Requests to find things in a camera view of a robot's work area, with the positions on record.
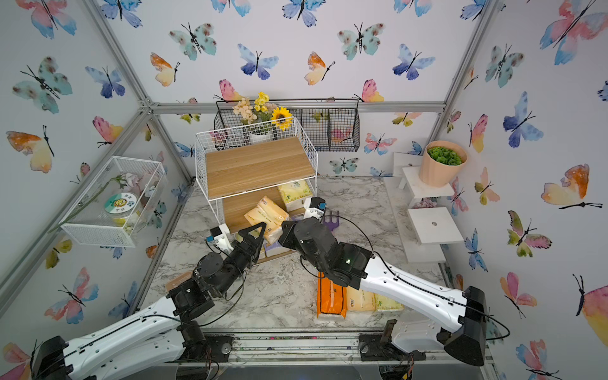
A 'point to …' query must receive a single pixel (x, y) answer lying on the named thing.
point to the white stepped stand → (419, 230)
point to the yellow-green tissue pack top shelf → (385, 303)
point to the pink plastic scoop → (176, 281)
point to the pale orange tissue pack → (267, 211)
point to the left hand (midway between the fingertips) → (267, 231)
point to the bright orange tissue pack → (331, 298)
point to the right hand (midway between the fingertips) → (280, 222)
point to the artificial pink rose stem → (127, 181)
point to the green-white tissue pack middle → (294, 194)
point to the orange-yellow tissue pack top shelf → (360, 300)
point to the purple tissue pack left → (275, 248)
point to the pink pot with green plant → (441, 161)
